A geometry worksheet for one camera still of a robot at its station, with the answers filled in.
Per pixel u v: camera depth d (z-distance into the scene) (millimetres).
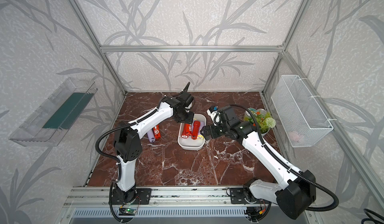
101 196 752
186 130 909
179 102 652
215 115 669
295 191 375
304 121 605
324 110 630
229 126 568
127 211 707
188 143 912
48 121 640
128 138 490
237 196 737
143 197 735
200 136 912
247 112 618
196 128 935
